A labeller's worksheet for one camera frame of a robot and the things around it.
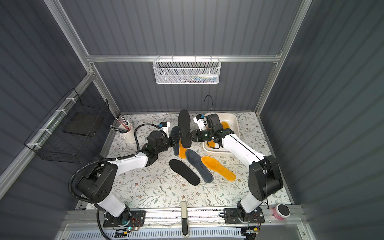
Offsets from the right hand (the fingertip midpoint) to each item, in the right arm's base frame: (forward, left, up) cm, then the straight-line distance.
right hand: (192, 136), depth 83 cm
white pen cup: (+8, +42, -12) cm, 45 cm away
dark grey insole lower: (-5, -2, -19) cm, 19 cm away
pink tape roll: (-34, -44, -14) cm, 57 cm away
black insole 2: (-12, +5, -19) cm, 23 cm away
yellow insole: (-10, -16, -19) cm, 27 cm away
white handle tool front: (-40, +3, -14) cm, 43 cm away
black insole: (+9, +5, +2) cm, 10 cm away
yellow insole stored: (+7, -12, -19) cm, 24 cm away
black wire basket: (-5, +61, +11) cm, 62 cm away
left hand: (+1, +4, -2) cm, 4 cm away
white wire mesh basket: (+55, +5, +8) cm, 56 cm away
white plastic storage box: (+26, -29, -14) cm, 42 cm away
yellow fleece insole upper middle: (+1, +7, -19) cm, 20 cm away
